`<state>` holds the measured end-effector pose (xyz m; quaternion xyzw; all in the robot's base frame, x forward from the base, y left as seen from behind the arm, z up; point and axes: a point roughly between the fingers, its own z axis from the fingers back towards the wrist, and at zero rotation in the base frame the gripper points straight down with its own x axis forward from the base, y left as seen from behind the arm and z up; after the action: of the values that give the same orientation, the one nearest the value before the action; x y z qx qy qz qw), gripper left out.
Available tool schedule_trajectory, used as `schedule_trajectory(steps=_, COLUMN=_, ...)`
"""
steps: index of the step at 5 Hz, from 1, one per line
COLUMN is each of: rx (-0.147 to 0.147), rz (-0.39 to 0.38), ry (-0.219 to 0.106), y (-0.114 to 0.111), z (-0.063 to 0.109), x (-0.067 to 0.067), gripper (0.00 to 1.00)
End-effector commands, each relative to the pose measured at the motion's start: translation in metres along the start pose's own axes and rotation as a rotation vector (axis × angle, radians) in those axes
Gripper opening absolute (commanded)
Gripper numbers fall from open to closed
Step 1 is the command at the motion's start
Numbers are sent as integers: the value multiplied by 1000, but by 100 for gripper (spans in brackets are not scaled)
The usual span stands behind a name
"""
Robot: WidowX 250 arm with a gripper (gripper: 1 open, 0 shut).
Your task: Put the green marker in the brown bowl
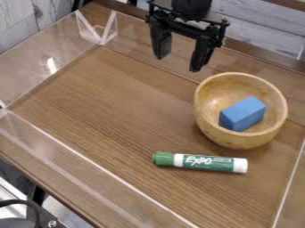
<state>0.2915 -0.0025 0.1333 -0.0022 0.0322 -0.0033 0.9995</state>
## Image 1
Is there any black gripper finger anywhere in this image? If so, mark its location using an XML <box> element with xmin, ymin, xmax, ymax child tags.
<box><xmin>190</xmin><ymin>36</ymin><xmax>214</xmax><ymax>72</ymax></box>
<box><xmin>150</xmin><ymin>17</ymin><xmax>171</xmax><ymax>60</ymax></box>

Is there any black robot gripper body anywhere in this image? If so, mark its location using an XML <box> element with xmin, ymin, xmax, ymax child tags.
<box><xmin>147</xmin><ymin>0</ymin><xmax>230</xmax><ymax>47</ymax></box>

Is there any brown wooden bowl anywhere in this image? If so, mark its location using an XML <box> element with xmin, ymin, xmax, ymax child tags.
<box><xmin>194</xmin><ymin>72</ymin><xmax>289</xmax><ymax>150</ymax></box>

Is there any green Expo marker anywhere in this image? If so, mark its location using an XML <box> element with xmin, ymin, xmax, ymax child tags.
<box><xmin>152</xmin><ymin>151</ymin><xmax>247</xmax><ymax>174</ymax></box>

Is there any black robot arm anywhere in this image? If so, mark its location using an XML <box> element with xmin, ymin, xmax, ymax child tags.
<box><xmin>147</xmin><ymin>0</ymin><xmax>230</xmax><ymax>72</ymax></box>

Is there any blue foam block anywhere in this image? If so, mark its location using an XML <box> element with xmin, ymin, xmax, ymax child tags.
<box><xmin>219</xmin><ymin>96</ymin><xmax>267</xmax><ymax>132</ymax></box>

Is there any black cable bottom left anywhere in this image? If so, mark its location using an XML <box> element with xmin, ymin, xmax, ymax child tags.
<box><xmin>0</xmin><ymin>199</ymin><xmax>45</xmax><ymax>228</ymax></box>

